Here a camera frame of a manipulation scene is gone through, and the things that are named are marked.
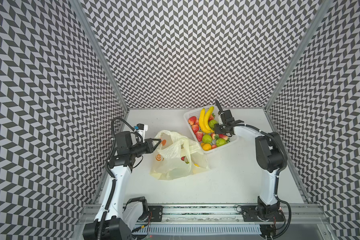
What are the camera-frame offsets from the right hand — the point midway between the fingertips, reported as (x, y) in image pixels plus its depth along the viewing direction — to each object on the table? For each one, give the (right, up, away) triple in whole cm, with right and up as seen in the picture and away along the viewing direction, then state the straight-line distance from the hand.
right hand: (218, 130), depth 102 cm
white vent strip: (-17, -44, -32) cm, 57 cm away
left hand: (-35, -4, -26) cm, 44 cm away
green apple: (-5, +5, 0) cm, 7 cm away
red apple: (-18, +7, +2) cm, 20 cm away
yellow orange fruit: (-10, -9, -12) cm, 18 cm away
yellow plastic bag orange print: (-26, -10, -34) cm, 45 cm away
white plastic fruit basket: (-1, -6, -8) cm, 10 cm away
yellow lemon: (-16, -19, -17) cm, 30 cm away
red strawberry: (-14, -3, -3) cm, 14 cm away
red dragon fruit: (-24, -13, -23) cm, 36 cm away
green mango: (-9, -5, -7) cm, 12 cm away
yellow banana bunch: (-10, +8, 0) cm, 13 cm away
